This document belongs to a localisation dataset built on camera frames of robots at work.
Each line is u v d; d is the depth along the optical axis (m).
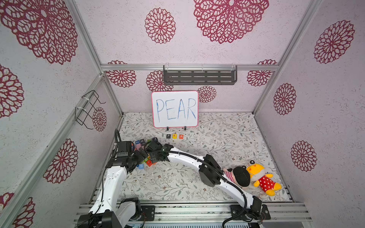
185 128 1.09
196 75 0.96
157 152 0.73
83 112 0.75
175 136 1.05
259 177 0.80
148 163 0.89
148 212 0.75
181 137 1.06
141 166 0.90
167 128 1.09
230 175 0.81
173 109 1.06
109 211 0.41
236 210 0.73
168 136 1.04
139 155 0.74
